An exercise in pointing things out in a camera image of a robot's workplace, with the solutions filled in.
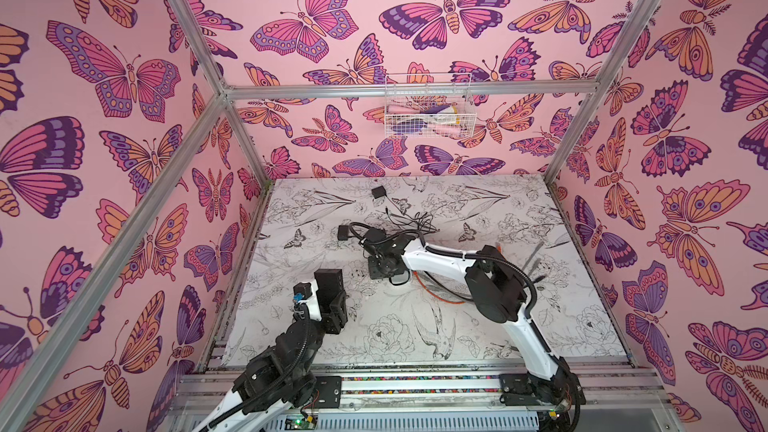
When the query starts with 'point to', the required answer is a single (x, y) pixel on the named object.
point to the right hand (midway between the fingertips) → (376, 268)
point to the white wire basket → (429, 106)
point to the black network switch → (330, 285)
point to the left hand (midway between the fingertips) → (335, 290)
